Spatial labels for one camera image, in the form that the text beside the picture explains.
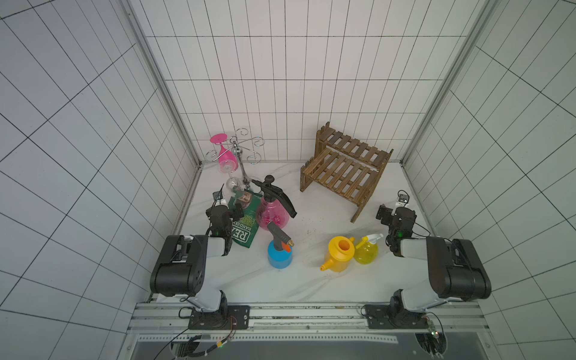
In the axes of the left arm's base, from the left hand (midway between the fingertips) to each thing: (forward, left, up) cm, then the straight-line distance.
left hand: (226, 205), depth 95 cm
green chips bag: (-9, -8, -4) cm, 13 cm away
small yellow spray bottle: (-22, -56, +3) cm, 60 cm away
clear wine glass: (+3, -5, +11) cm, 13 cm away
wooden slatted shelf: (+16, -52, +8) cm, 55 cm away
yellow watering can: (-22, -46, +6) cm, 51 cm away
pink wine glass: (+12, -2, +16) cm, 20 cm away
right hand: (0, -70, +2) cm, 70 cm away
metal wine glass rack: (+14, -8, +23) cm, 28 cm away
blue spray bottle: (-24, -24, +8) cm, 35 cm away
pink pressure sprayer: (-8, -22, +10) cm, 25 cm away
